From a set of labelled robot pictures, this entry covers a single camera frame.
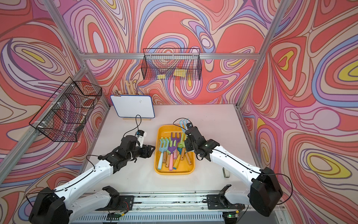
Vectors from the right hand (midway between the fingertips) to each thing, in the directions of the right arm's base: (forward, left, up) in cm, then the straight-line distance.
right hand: (190, 143), depth 83 cm
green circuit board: (-33, +42, -12) cm, 55 cm away
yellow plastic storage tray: (+16, +12, -11) cm, 23 cm away
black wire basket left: (+8, +69, +18) cm, 72 cm away
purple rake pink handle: (+3, +12, -9) cm, 15 cm away
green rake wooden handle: (+4, +5, -9) cm, 11 cm away
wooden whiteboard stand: (+30, +41, -11) cm, 52 cm away
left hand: (-1, +23, 0) cm, 23 cm away
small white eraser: (-15, -20, -10) cm, 27 cm away
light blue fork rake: (+2, +19, -11) cm, 22 cm away
